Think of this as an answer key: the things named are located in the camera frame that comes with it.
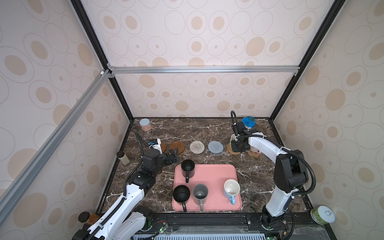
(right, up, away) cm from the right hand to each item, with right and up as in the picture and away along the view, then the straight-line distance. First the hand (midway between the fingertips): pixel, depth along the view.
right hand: (243, 148), depth 94 cm
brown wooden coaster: (-52, 0, +8) cm, 53 cm away
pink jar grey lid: (-67, +16, +15) cm, 70 cm away
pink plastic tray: (-19, -17, -4) cm, 26 cm away
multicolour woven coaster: (-29, 0, +9) cm, 30 cm away
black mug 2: (-38, -23, -13) cm, 46 cm away
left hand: (-40, +1, -16) cm, 43 cm away
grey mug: (-28, -23, -12) cm, 38 cm away
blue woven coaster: (-16, 0, +9) cm, 18 cm away
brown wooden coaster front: (-42, +1, +10) cm, 43 cm away
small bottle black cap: (-74, -4, -6) cm, 74 cm away
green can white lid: (+31, -30, -22) cm, 49 cm away
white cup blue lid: (+8, +17, +11) cm, 22 cm away
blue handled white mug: (-11, -20, -14) cm, 26 cm away
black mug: (-35, -12, -5) cm, 37 cm away
